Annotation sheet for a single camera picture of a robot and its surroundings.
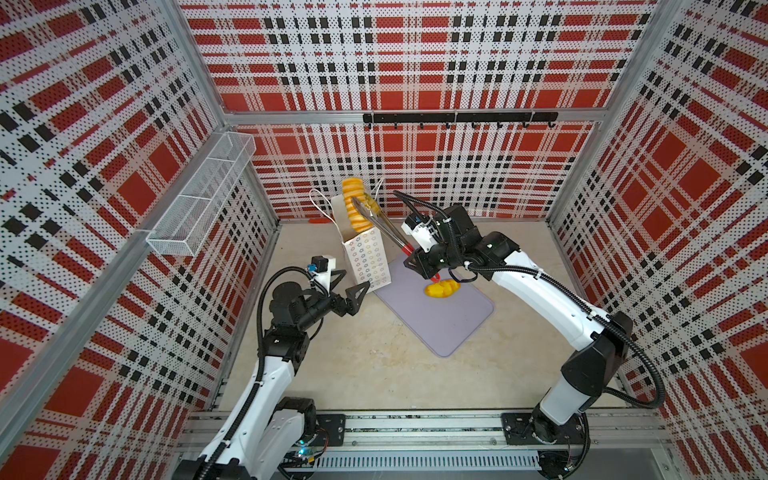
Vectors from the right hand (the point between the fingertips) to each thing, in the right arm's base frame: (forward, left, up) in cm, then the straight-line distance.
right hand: (410, 262), depth 74 cm
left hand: (-3, +14, -4) cm, 15 cm away
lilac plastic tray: (-4, -11, -26) cm, 29 cm away
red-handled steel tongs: (+14, +11, +7) cm, 19 cm away
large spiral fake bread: (+10, +13, +5) cm, 17 cm away
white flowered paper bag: (+9, +13, -6) cm, 17 cm away
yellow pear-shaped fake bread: (+8, -11, -25) cm, 29 cm away
